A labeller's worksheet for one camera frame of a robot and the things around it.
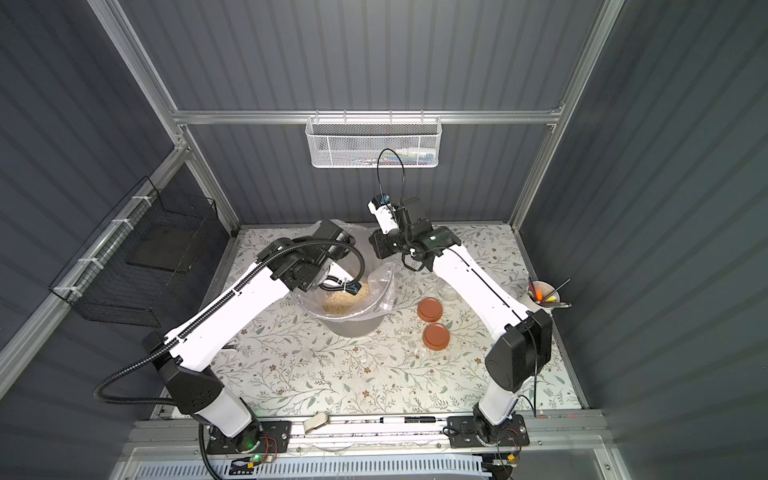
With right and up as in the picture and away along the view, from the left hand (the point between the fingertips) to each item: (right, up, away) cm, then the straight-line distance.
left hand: (320, 250), depth 72 cm
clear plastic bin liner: (+12, -14, +8) cm, 20 cm away
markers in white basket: (+23, +30, +20) cm, 42 cm away
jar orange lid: (+30, -19, +23) cm, 42 cm away
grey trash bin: (+4, -24, +19) cm, 31 cm away
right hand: (+13, +4, +6) cm, 15 cm away
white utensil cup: (+64, -13, +18) cm, 67 cm away
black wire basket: (-47, -5, +1) cm, 47 cm away
